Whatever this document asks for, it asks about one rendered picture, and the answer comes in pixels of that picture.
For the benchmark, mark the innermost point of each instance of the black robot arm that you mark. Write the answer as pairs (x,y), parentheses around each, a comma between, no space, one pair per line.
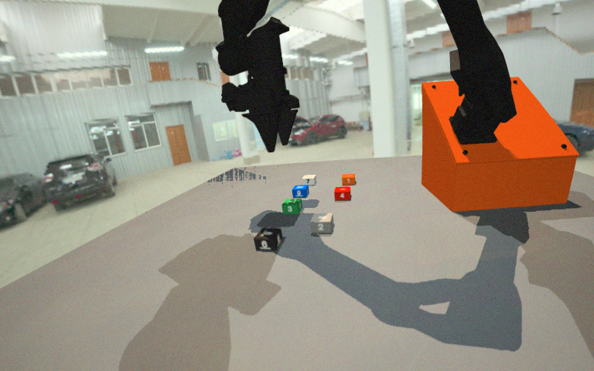
(477,66)

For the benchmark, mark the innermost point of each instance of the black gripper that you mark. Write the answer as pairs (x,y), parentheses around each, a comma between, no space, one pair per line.
(269,104)

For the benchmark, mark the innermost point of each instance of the green block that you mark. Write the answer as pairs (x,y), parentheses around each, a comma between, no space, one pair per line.
(292,206)

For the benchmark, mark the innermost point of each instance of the blue block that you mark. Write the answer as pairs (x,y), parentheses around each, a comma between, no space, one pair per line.
(300,191)

